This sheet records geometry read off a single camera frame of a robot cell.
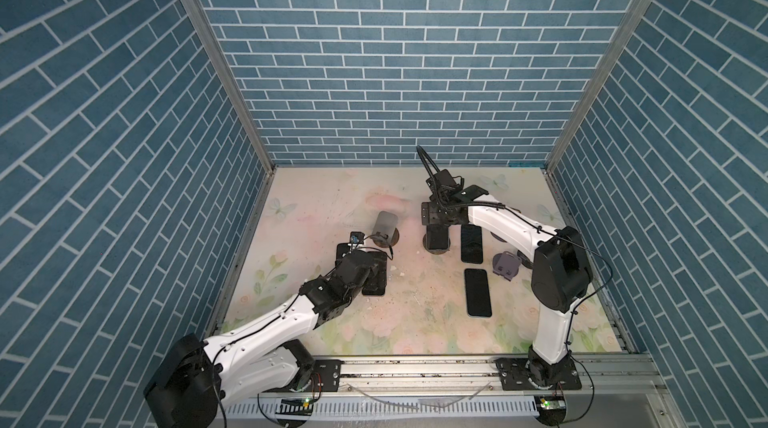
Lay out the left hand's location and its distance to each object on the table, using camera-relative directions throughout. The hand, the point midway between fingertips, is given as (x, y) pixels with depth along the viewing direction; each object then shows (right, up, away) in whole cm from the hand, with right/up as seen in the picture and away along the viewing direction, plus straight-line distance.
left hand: (375, 264), depth 83 cm
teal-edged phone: (+20, +5, +20) cm, 29 cm away
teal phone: (+30, -9, +4) cm, 32 cm away
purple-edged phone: (+1, -2, -10) cm, 10 cm away
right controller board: (+45, -34, -9) cm, 57 cm away
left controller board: (-19, -34, -11) cm, 40 cm away
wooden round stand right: (+19, +1, +13) cm, 23 cm away
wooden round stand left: (+3, +4, +11) cm, 12 cm away
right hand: (+18, +14, +10) cm, 25 cm away
